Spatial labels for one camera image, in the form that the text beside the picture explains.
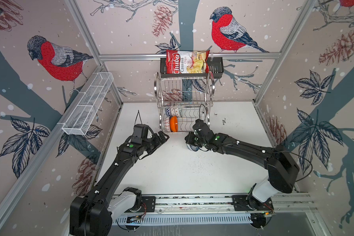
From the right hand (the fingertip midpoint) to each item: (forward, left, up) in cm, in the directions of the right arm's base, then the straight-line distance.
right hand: (182, 140), depth 83 cm
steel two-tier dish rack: (+49, +3, -15) cm, 52 cm away
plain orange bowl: (+12, +6, 0) cm, 13 cm away
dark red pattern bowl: (+22, +7, 0) cm, 24 cm away
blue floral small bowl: (-3, -7, -3) cm, 8 cm away
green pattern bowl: (+29, +3, -7) cm, 30 cm away
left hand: (-3, +9, +5) cm, 11 cm away
